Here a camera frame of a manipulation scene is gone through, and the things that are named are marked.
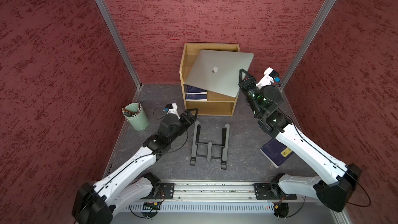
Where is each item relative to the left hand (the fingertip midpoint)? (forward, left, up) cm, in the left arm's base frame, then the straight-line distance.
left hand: (196, 115), depth 75 cm
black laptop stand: (-10, -8, -19) cm, 23 cm away
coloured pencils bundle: (+8, +41, -12) cm, 43 cm away
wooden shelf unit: (+24, -14, -22) cm, 36 cm away
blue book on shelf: (+19, +2, -6) cm, 20 cm away
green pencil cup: (+5, +34, -9) cm, 36 cm away
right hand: (+8, -17, +21) cm, 28 cm away
